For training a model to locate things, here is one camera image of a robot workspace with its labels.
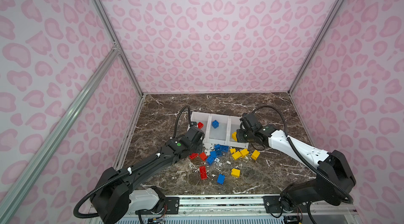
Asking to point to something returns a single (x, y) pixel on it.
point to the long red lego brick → (203, 172)
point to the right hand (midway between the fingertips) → (240, 134)
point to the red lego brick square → (203, 156)
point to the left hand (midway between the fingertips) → (199, 140)
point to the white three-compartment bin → (218, 129)
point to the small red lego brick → (200, 125)
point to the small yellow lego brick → (232, 150)
